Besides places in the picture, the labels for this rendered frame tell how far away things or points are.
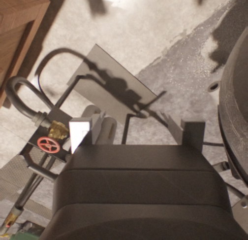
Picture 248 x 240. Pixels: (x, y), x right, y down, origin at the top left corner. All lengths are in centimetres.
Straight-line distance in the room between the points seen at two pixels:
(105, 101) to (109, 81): 14
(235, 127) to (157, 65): 64
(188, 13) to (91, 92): 60
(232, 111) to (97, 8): 70
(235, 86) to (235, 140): 12
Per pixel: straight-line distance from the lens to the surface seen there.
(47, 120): 66
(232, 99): 40
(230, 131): 36
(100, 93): 104
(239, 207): 33
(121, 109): 107
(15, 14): 72
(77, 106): 115
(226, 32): 93
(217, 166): 50
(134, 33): 89
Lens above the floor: 85
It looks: 50 degrees down
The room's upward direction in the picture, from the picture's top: 168 degrees counter-clockwise
